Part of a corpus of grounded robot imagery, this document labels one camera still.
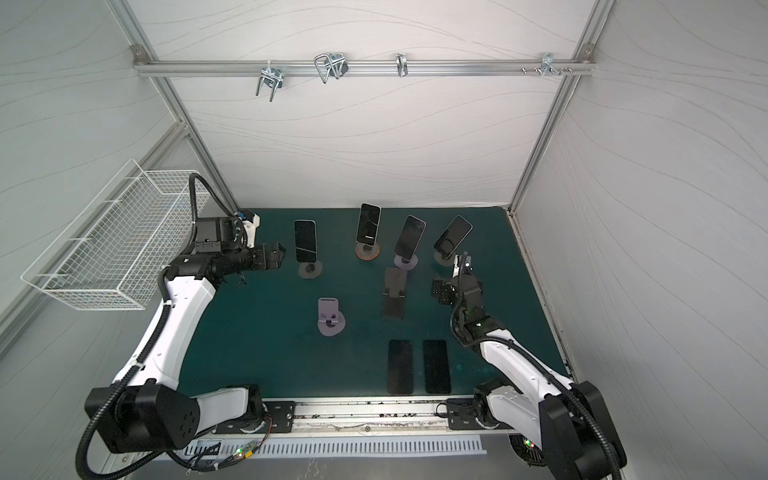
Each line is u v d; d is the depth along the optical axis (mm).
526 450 732
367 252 1072
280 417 733
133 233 716
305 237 972
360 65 783
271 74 776
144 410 375
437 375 801
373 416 749
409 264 1036
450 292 764
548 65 763
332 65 765
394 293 896
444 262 1062
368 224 984
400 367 820
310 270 1038
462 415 735
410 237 961
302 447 703
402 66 780
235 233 640
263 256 689
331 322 859
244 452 683
